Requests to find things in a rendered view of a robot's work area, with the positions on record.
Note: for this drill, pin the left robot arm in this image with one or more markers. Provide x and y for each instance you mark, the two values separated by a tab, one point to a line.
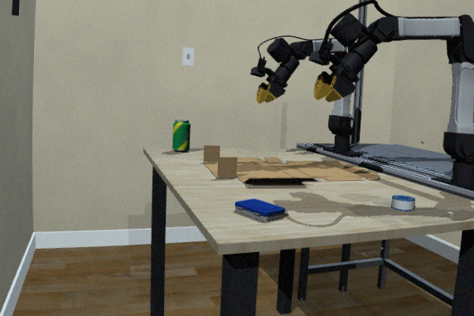
458	141

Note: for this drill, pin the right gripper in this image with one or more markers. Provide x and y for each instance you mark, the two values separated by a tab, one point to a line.
275	87

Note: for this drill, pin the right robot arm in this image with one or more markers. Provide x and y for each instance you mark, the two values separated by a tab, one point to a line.
339	121

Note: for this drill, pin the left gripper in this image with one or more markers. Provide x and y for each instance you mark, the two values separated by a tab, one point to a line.
340	80

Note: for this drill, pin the green and yellow drink can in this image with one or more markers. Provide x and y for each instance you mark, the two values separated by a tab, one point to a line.
181	136

